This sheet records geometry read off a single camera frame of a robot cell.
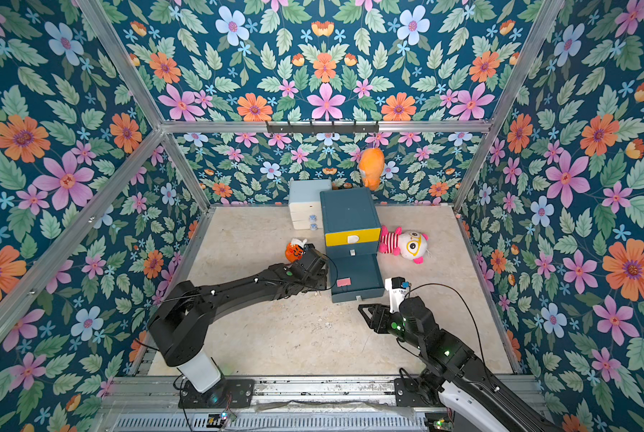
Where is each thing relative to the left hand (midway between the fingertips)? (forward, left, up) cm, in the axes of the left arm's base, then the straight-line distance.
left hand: (326, 278), depth 89 cm
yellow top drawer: (+7, -9, +12) cm, 17 cm away
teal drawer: (+8, -9, +4) cm, 12 cm away
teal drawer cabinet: (+18, -9, +13) cm, 24 cm away
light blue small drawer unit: (+29, +7, +7) cm, 31 cm away
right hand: (-15, -10, +9) cm, 20 cm away
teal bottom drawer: (+2, -10, -4) cm, 11 cm away
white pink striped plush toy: (+11, -32, 0) cm, 34 cm away
